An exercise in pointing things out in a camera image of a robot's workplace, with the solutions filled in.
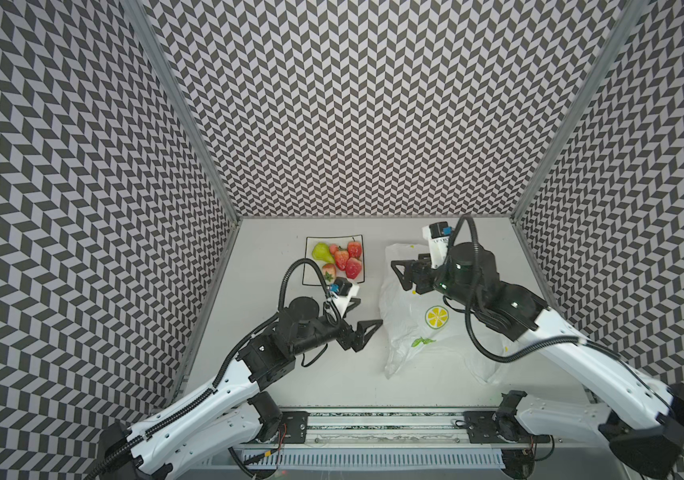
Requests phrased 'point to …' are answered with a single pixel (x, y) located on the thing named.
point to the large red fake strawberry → (329, 272)
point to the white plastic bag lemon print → (419, 328)
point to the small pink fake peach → (333, 249)
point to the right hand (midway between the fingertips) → (404, 270)
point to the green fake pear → (321, 251)
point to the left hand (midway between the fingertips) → (370, 315)
